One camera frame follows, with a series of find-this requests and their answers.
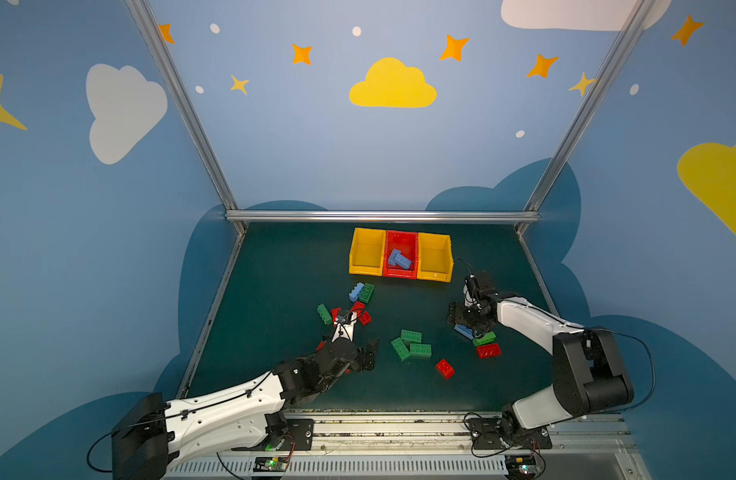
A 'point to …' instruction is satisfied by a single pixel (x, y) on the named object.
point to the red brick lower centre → (445, 368)
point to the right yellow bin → (434, 257)
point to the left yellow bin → (367, 252)
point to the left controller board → (270, 464)
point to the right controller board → (520, 466)
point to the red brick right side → (488, 351)
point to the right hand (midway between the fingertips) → (462, 316)
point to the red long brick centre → (358, 307)
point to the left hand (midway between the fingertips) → (369, 341)
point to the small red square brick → (365, 318)
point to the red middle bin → (407, 243)
